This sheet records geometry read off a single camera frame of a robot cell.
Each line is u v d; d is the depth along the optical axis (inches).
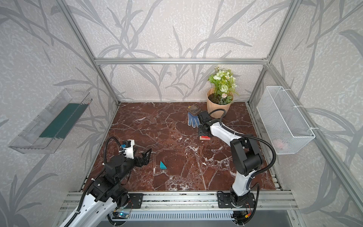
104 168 21.9
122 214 27.8
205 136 34.6
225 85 35.9
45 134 24.5
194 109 44.2
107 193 21.1
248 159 18.9
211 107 39.1
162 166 33.3
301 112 25.8
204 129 27.0
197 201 29.7
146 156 26.9
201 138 38.0
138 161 26.2
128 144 25.3
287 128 24.1
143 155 26.8
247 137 19.5
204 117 29.5
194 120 42.6
